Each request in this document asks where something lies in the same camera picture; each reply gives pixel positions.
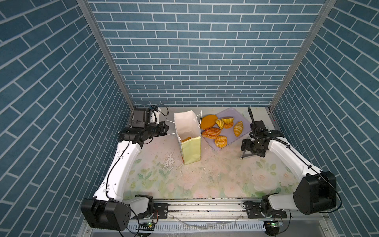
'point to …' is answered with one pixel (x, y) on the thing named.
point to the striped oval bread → (238, 128)
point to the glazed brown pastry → (211, 133)
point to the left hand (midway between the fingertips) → (168, 126)
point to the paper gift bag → (188, 129)
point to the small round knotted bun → (221, 141)
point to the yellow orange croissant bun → (228, 122)
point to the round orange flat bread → (208, 121)
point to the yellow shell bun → (220, 123)
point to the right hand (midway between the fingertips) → (246, 148)
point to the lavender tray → (232, 127)
